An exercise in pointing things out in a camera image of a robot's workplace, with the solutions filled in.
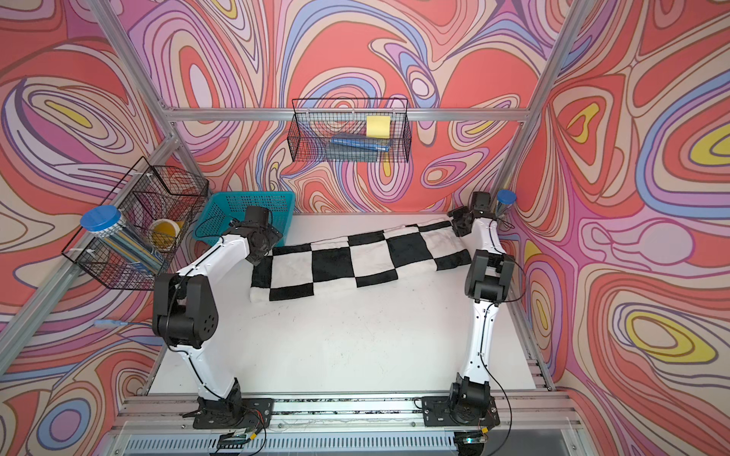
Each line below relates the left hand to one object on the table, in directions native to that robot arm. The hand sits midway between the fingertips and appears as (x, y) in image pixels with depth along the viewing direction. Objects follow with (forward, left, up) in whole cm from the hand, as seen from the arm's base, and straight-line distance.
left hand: (273, 241), depth 97 cm
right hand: (+15, -65, -5) cm, 67 cm away
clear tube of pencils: (+14, -83, +6) cm, 84 cm away
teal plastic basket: (+22, +27, -5) cm, 35 cm away
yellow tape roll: (-15, +19, +20) cm, 32 cm away
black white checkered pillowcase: (0, -29, -11) cm, 31 cm away
